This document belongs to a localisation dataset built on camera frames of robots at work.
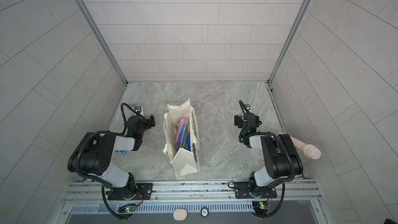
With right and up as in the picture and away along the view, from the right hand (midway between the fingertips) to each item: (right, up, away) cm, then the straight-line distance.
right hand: (245, 113), depth 95 cm
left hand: (-61, 0, 0) cm, 61 cm away
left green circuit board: (-58, -37, -30) cm, 75 cm away
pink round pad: (-35, -39, -31) cm, 61 cm away
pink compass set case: (-37, -3, -12) cm, 39 cm away
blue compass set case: (-37, -13, -15) cm, 42 cm away
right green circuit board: (0, -39, -27) cm, 47 cm away
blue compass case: (-34, -14, -14) cm, 39 cm away
